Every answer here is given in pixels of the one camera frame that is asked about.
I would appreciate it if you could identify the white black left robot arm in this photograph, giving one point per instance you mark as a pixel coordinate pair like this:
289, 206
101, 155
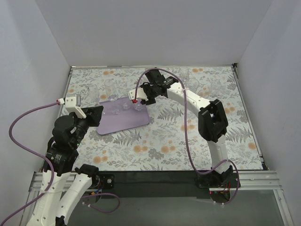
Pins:
53, 209

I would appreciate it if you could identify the small clear shot glass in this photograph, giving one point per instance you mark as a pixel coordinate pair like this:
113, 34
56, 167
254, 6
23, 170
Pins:
126, 105

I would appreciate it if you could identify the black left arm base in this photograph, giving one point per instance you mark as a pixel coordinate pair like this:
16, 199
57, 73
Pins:
105, 181

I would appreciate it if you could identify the purple rectangular tray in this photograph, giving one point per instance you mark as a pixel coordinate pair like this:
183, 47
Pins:
111, 123

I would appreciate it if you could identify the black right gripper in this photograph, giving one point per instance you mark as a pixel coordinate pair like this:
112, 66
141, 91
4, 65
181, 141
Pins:
150, 93

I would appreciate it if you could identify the tall clear drinking glass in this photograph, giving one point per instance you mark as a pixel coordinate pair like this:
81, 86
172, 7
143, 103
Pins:
192, 84

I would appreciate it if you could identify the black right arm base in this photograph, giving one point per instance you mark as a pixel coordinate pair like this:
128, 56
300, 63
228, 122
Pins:
214, 181

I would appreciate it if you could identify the floral patterned table mat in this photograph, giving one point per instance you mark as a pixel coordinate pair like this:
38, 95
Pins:
169, 141

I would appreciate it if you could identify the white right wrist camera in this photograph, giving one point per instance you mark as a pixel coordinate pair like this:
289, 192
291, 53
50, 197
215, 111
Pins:
134, 95

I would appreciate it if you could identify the clear right wine glass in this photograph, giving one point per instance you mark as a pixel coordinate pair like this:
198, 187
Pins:
216, 89

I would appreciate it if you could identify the aluminium table frame rail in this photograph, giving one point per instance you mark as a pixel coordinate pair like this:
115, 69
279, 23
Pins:
32, 194

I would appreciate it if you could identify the clear stemmed goblet glass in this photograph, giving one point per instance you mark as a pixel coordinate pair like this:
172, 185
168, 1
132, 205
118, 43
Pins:
204, 94

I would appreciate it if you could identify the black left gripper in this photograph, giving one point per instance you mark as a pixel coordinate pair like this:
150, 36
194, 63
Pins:
94, 115

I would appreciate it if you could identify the clear faceted tumbler glass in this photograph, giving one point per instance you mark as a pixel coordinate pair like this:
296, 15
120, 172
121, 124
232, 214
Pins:
137, 105

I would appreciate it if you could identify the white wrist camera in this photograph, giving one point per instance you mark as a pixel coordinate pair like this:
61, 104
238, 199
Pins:
72, 105
134, 95

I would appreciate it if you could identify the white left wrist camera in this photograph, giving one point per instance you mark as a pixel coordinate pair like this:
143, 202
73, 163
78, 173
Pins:
72, 105

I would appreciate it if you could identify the clear back tumbler glass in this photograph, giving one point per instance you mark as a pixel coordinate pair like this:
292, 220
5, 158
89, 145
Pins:
184, 74

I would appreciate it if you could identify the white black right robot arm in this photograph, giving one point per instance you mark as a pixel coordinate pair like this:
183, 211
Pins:
212, 120

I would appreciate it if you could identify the clear stemmed wine glass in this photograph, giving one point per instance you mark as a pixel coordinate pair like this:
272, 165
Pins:
94, 94

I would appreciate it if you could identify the tall clear flute glass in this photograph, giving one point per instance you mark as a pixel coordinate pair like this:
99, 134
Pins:
112, 96

